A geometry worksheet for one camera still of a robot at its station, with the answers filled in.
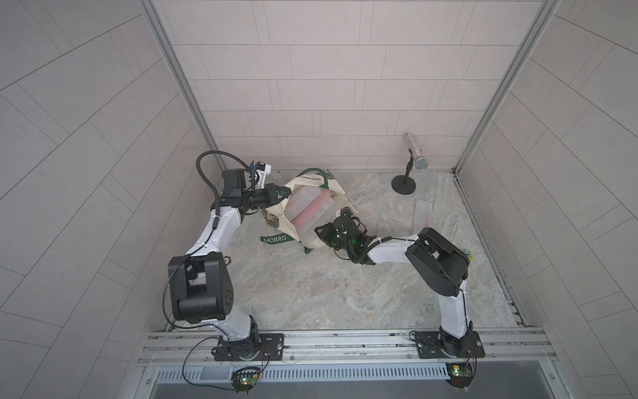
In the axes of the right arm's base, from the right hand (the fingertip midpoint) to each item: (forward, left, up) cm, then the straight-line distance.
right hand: (314, 230), depth 91 cm
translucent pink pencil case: (+12, -5, +6) cm, 14 cm away
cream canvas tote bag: (-1, +11, +12) cm, 17 cm away
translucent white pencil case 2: (+7, -44, -5) cm, 45 cm away
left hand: (+6, +6, +17) cm, 19 cm away
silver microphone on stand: (+24, -41, -5) cm, 48 cm away
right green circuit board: (-45, -40, -8) cm, 60 cm away
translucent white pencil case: (+11, +5, +6) cm, 14 cm away
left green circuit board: (-43, +19, -2) cm, 47 cm away
